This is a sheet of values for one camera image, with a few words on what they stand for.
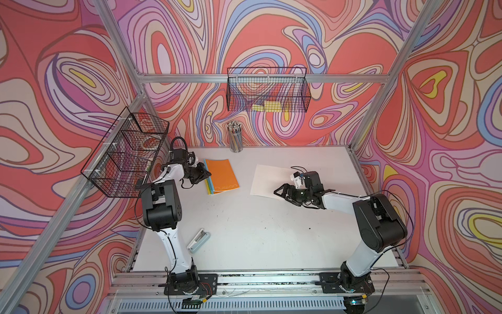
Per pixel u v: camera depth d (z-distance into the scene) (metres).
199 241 0.82
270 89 0.96
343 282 0.67
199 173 0.88
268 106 0.82
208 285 0.72
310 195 0.75
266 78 0.87
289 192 0.84
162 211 0.54
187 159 0.89
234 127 1.05
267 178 1.05
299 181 0.88
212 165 1.12
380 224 0.48
